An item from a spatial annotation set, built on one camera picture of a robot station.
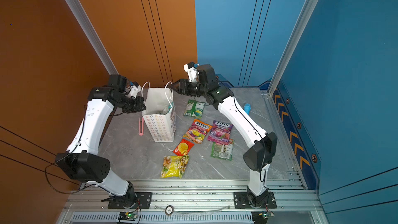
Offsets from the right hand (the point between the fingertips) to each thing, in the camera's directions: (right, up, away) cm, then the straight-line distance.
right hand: (172, 87), depth 70 cm
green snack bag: (+8, -11, +36) cm, 38 cm away
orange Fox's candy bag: (+10, -24, +25) cm, 36 cm away
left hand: (-15, -8, +9) cm, 20 cm away
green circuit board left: (-19, -59, +1) cm, 62 cm away
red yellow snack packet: (+2, -33, +19) cm, 38 cm away
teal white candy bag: (-8, -10, +22) cm, 25 cm away
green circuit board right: (+43, -58, 0) cm, 72 cm away
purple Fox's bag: (+24, -25, +24) cm, 43 cm away
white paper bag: (-15, -13, +31) cm, 37 cm away
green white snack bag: (+25, -35, +19) cm, 47 cm away
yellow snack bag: (-1, -40, +10) cm, 41 cm away
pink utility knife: (-26, -22, +30) cm, 45 cm away
